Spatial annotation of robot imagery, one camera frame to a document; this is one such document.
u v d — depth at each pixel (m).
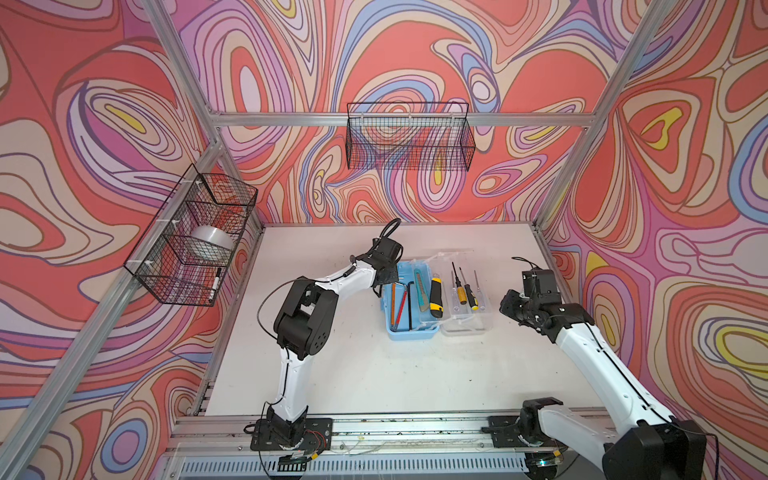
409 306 0.96
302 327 0.54
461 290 0.86
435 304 0.88
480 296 0.86
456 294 0.86
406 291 0.99
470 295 0.86
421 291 0.91
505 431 0.73
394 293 0.99
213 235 0.73
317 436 0.72
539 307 0.60
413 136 0.96
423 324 0.84
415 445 0.73
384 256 0.78
